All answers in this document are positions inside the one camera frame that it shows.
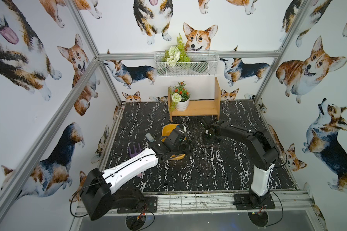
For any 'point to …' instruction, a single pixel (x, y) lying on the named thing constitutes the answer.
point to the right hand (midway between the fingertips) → (211, 137)
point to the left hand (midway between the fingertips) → (192, 142)
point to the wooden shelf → (199, 108)
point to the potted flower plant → (180, 98)
